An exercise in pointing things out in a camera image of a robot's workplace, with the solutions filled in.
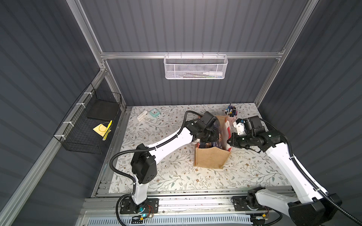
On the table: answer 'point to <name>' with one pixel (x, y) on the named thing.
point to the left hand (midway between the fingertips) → (222, 140)
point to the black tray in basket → (103, 109)
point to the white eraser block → (142, 116)
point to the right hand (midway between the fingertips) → (229, 141)
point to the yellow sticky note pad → (101, 129)
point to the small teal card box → (154, 112)
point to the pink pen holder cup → (231, 111)
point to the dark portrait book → (209, 144)
